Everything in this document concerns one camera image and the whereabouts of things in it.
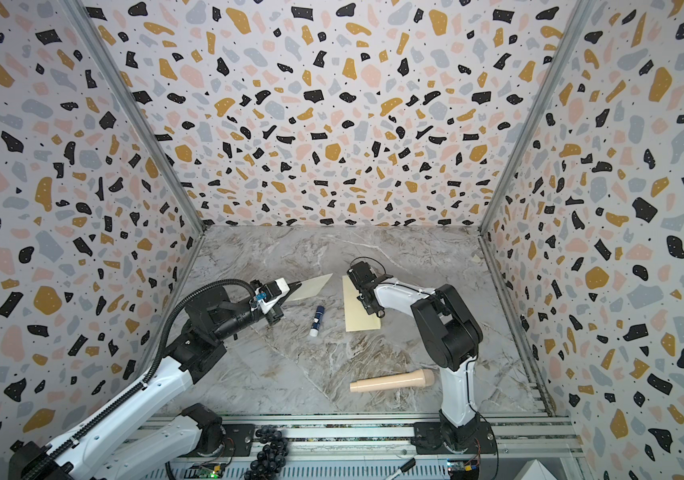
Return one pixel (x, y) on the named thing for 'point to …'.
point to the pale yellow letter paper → (356, 315)
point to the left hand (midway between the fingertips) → (295, 278)
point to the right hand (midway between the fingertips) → (380, 290)
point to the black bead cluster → (272, 458)
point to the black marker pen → (407, 466)
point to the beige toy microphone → (405, 380)
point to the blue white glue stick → (314, 329)
